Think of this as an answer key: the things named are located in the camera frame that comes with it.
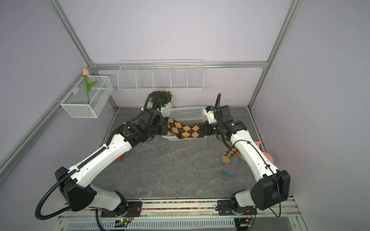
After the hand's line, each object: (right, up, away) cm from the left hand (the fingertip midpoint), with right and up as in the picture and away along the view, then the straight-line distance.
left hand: (166, 126), depth 75 cm
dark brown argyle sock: (+7, -3, +6) cm, 10 cm away
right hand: (+19, -1, +4) cm, 19 cm away
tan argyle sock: (+38, -19, +16) cm, 46 cm away
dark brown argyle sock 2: (+16, -3, +5) cm, 17 cm away
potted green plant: (-7, +18, +28) cm, 34 cm away
